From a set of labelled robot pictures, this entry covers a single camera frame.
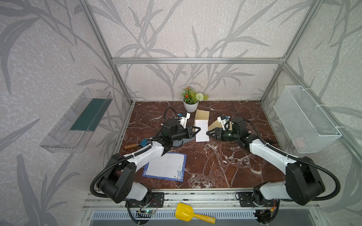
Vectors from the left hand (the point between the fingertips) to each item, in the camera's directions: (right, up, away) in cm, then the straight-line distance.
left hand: (200, 131), depth 77 cm
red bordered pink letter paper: (+1, -3, +1) cm, 3 cm away
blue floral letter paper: (-18, -23, +9) cm, 31 cm away
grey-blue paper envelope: (-11, -6, -5) cm, 14 cm away
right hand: (+4, -2, +4) cm, 6 cm away
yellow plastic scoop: (-8, -40, -8) cm, 42 cm away
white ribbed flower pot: (-5, +14, +32) cm, 35 cm away
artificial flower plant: (-6, +21, +25) cm, 33 cm away
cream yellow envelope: (+3, +8, +34) cm, 35 cm away
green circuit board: (-28, -40, -6) cm, 49 cm away
